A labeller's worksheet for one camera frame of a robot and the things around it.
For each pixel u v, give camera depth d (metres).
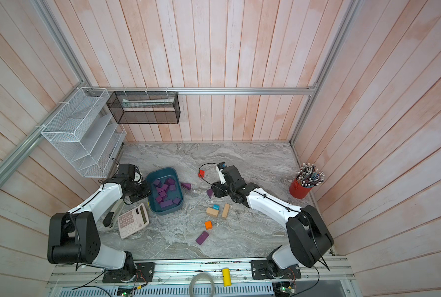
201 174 1.05
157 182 0.95
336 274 0.75
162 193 0.91
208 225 0.86
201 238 0.82
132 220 0.86
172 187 0.95
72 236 0.48
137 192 0.77
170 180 0.96
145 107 1.05
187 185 0.98
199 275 0.71
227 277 0.71
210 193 0.98
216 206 0.90
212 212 0.88
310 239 0.43
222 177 0.70
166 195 0.92
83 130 0.73
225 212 0.89
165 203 0.90
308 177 0.86
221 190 0.76
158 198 0.90
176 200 0.91
